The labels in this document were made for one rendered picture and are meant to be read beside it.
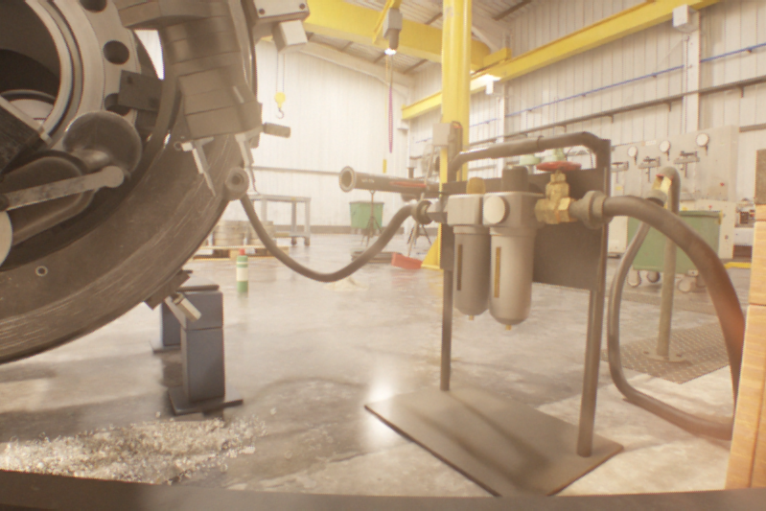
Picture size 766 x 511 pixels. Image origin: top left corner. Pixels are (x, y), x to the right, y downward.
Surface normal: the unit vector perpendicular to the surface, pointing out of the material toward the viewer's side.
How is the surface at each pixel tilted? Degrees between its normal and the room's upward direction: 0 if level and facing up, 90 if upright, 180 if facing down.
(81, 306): 105
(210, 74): 122
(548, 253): 90
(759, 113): 90
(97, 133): 90
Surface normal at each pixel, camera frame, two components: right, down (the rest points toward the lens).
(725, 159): -0.95, 0.00
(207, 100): -0.13, 0.41
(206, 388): 0.56, 0.07
